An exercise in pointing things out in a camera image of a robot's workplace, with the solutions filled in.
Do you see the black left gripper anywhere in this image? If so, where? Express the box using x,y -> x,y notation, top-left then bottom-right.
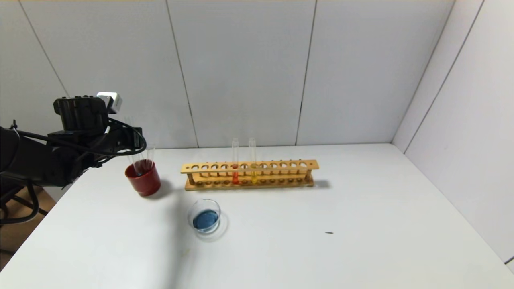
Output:
108,127 -> 143,153

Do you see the test tube with orange-red pigment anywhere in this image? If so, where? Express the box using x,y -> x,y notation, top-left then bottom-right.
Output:
231,138 -> 240,185

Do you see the test tube with yellow pigment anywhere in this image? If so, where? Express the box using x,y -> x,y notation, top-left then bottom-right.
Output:
248,137 -> 258,184

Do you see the wooden test tube rack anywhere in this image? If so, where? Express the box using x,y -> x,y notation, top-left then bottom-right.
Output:
181,159 -> 320,191

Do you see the dark red plastic cup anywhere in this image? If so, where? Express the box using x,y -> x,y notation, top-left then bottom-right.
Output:
124,159 -> 161,197

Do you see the clear glass beaker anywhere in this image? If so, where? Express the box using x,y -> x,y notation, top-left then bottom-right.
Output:
186,199 -> 229,242

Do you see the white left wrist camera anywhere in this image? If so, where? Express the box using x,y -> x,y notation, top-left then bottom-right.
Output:
96,92 -> 122,114

